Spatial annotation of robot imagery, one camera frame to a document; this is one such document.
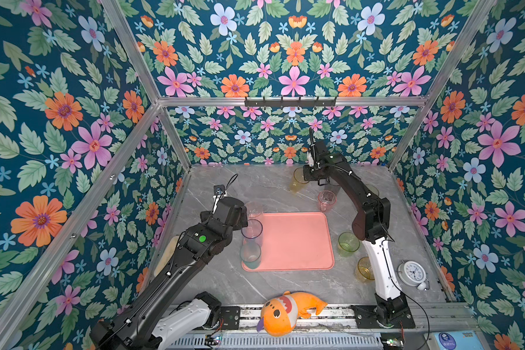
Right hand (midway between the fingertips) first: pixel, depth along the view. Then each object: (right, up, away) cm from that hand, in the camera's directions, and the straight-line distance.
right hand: (313, 171), depth 100 cm
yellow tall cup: (-8, -5, -6) cm, 11 cm away
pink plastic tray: (-10, -30, -9) cm, 33 cm away
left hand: (-32, -16, -26) cm, 44 cm away
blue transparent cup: (-26, -24, -20) cm, 40 cm away
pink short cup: (+7, -13, +2) cm, 15 cm away
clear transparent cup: (-28, -18, +2) cm, 33 cm away
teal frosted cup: (-28, -34, -15) cm, 47 cm away
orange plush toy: (-16, -47, -34) cm, 60 cm away
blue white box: (+43, -55, -34) cm, 77 cm away
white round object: (+34, -40, -20) cm, 56 cm away
